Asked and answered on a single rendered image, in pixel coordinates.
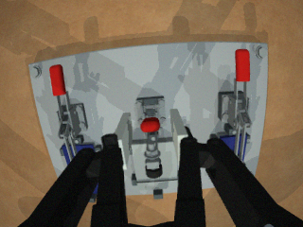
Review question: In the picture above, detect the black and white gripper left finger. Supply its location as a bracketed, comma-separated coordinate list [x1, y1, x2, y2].
[18, 113, 134, 227]

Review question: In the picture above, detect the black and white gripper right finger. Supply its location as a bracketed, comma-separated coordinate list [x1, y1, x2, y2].
[169, 109, 303, 227]

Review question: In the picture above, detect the grey toggle clamp with red handle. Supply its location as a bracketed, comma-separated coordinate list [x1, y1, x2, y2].
[49, 64, 88, 162]
[218, 49, 252, 162]

